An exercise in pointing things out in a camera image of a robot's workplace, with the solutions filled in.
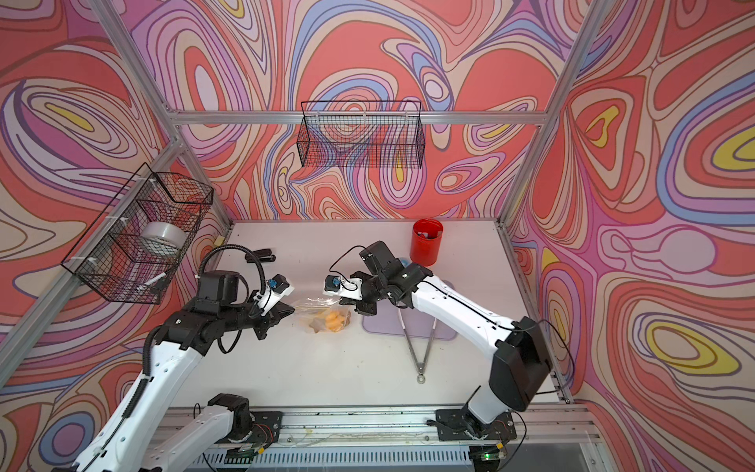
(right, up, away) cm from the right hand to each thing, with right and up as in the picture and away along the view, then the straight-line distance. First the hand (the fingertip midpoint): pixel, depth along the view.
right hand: (347, 304), depth 77 cm
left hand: (-14, 0, -4) cm, 14 cm away
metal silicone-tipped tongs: (+20, -21, +5) cm, 29 cm away
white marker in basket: (-47, +7, -4) cm, 48 cm away
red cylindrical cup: (+25, +16, +24) cm, 38 cm away
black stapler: (-35, +12, +31) cm, 48 cm away
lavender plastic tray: (+11, -8, +14) cm, 19 cm away
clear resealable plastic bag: (-6, -2, -3) cm, 7 cm away
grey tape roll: (-46, +19, -3) cm, 50 cm away
